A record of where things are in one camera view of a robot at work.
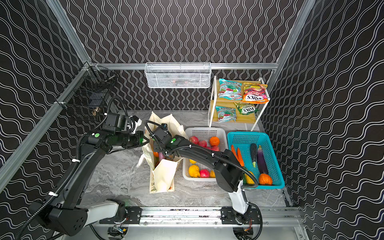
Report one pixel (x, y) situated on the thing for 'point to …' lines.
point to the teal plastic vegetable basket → (243, 140)
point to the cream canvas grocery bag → (162, 169)
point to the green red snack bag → (229, 90)
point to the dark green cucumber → (253, 153)
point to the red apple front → (204, 173)
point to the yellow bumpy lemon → (194, 171)
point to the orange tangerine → (214, 140)
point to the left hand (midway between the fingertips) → (152, 140)
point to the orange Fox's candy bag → (255, 93)
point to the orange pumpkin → (265, 179)
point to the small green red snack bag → (226, 114)
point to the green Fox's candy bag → (246, 108)
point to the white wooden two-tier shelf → (243, 102)
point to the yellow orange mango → (212, 174)
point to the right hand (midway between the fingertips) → (158, 145)
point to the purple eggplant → (261, 162)
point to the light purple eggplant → (161, 156)
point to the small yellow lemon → (192, 161)
